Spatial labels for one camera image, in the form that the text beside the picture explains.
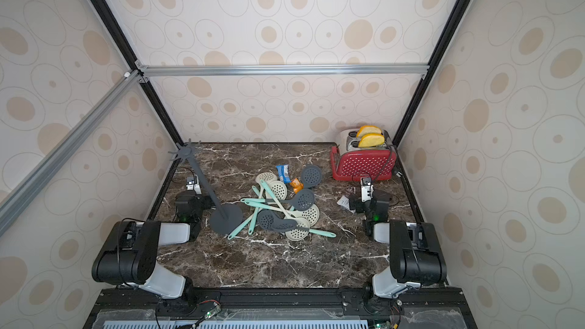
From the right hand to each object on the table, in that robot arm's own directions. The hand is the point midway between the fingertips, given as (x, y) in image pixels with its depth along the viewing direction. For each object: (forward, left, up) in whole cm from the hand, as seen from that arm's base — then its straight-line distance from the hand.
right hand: (363, 191), depth 94 cm
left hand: (-3, +66, +4) cm, 66 cm away
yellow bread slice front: (+16, -3, +14) cm, 22 cm away
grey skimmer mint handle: (-16, +29, -2) cm, 33 cm away
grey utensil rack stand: (-13, +56, -3) cm, 58 cm away
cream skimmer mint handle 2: (-9, +22, -3) cm, 24 cm away
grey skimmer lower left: (-13, +39, -4) cm, 41 cm away
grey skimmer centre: (-4, +25, -2) cm, 25 cm away
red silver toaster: (+10, -5, +7) cm, 13 cm away
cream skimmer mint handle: (-14, +25, -4) cm, 29 cm away
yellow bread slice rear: (+22, -2, +15) cm, 27 cm away
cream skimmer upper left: (+8, +41, -2) cm, 42 cm away
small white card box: (-2, +7, -5) cm, 9 cm away
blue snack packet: (+11, +35, -4) cm, 36 cm away
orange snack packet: (+5, +28, -4) cm, 29 cm away
